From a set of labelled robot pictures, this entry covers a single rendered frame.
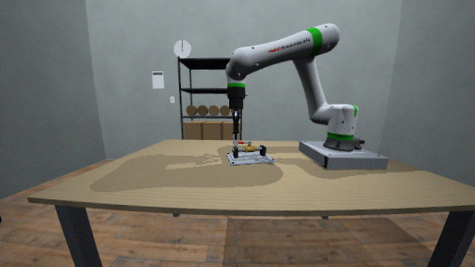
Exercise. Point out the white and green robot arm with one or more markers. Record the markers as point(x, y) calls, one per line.
point(301, 48)

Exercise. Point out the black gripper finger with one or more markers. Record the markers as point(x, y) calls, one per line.
point(236, 119)

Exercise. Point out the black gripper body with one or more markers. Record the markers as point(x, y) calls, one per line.
point(236, 104)

